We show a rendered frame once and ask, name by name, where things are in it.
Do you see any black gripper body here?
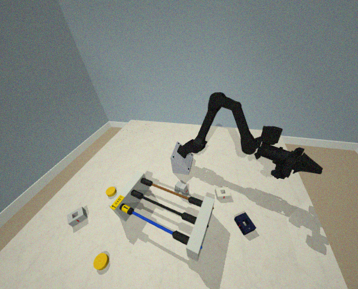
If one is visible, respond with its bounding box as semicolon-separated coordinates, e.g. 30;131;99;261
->
271;147;304;178

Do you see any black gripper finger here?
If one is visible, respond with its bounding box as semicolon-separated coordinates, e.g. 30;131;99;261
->
293;158;322;174
301;152;323;170

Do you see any yellow flat disc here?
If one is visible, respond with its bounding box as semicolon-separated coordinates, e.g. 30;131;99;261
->
93;253;109;270
105;187;116;197

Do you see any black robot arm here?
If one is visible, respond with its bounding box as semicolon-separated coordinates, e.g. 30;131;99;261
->
177;92;286;179

